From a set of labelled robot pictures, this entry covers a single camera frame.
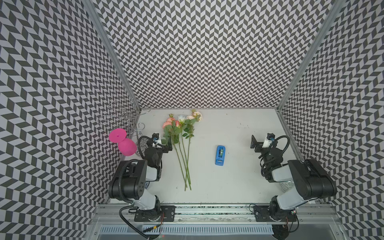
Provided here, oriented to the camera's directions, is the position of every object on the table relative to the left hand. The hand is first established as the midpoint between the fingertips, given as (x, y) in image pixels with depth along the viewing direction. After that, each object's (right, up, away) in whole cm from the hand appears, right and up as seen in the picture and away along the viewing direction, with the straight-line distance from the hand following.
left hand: (163, 136), depth 91 cm
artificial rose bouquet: (+9, +2, +11) cm, 14 cm away
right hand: (+60, 0, -1) cm, 60 cm away
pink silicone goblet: (-13, -3, -20) cm, 24 cm away
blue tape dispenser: (+35, -12, -1) cm, 37 cm away
